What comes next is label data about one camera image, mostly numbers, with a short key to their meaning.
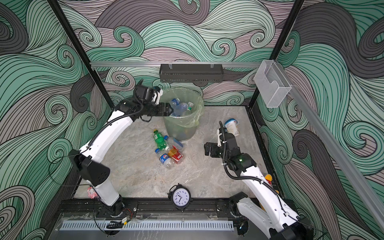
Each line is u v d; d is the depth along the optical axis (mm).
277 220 389
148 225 697
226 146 560
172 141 987
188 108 951
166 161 861
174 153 879
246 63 951
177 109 892
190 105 956
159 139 949
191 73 942
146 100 590
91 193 757
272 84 778
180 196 757
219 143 679
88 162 426
